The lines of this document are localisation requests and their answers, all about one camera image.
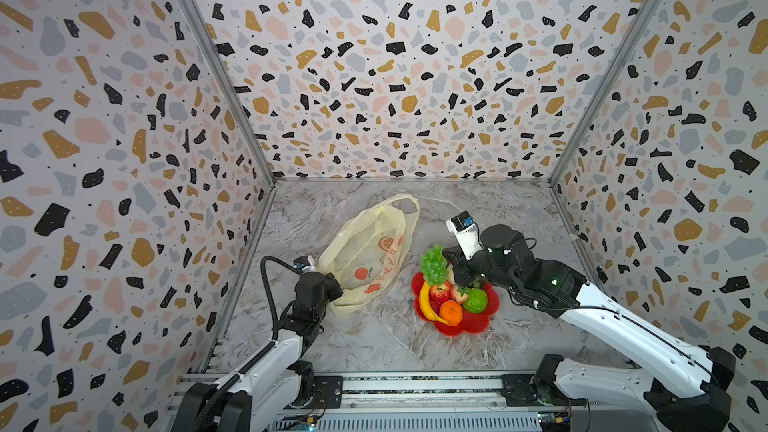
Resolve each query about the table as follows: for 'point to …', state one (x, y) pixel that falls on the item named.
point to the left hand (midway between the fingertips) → (337, 273)
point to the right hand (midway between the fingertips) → (445, 252)
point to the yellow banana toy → (424, 297)
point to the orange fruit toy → (451, 311)
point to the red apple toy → (439, 294)
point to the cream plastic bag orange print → (365, 249)
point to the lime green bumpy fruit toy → (476, 301)
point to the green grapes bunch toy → (435, 266)
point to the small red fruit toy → (457, 295)
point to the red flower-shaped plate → (471, 321)
